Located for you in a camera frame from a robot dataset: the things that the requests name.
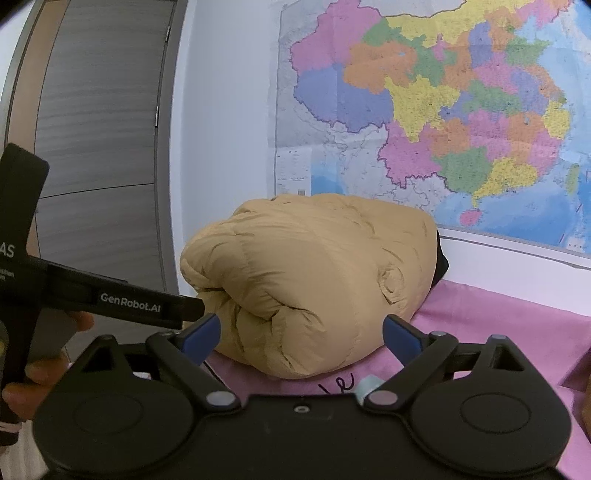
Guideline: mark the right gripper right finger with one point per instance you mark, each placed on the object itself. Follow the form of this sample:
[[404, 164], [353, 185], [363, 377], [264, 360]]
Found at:
[[423, 357]]

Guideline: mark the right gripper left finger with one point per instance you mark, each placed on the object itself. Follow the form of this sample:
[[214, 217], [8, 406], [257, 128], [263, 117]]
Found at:
[[181, 356]]

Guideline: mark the person's left hand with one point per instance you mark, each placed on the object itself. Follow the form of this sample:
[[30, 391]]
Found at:
[[23, 399]]

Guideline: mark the colourful wall map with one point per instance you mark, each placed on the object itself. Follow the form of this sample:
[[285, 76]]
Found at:
[[477, 112]]

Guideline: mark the grey wooden door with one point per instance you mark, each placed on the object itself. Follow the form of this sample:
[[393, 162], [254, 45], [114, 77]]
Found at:
[[87, 86]]

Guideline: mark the pink floral bed sheet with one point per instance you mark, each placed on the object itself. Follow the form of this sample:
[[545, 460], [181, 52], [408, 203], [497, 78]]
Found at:
[[556, 342]]

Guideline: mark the tan puffer down jacket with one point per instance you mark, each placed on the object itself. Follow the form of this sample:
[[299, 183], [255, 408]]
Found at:
[[302, 285]]

